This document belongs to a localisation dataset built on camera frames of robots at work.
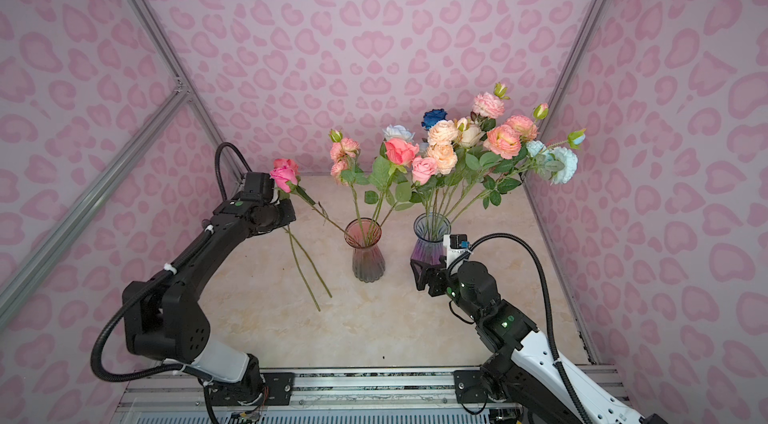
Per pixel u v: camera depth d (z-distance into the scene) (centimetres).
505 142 59
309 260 97
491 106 66
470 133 67
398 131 68
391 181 70
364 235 83
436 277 64
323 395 73
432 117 75
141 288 44
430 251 84
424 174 63
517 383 60
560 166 58
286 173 63
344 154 71
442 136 65
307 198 68
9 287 50
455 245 64
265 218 70
